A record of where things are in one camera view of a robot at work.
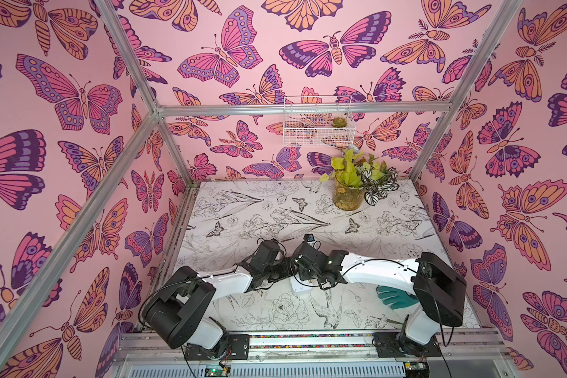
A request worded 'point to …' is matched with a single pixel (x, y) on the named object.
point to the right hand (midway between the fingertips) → (303, 265)
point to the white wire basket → (318, 121)
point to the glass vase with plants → (358, 178)
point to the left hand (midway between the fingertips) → (298, 268)
